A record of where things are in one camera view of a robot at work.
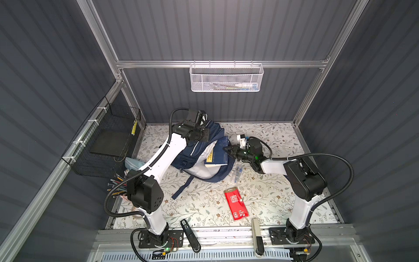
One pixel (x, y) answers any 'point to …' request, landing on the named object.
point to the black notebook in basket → (111, 142)
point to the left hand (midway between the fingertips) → (207, 133)
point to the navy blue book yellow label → (218, 155)
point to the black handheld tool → (191, 236)
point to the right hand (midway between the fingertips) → (224, 149)
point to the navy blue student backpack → (190, 160)
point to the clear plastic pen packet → (236, 173)
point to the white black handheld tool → (258, 239)
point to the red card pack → (236, 204)
